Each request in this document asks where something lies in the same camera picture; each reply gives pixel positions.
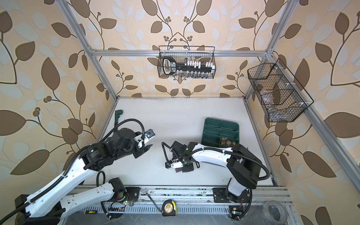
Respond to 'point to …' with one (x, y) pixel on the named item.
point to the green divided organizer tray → (220, 133)
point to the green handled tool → (117, 113)
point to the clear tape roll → (275, 212)
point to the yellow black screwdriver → (90, 212)
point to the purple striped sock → (178, 169)
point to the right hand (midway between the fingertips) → (185, 164)
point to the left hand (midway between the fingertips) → (149, 139)
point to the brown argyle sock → (225, 141)
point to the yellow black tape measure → (169, 208)
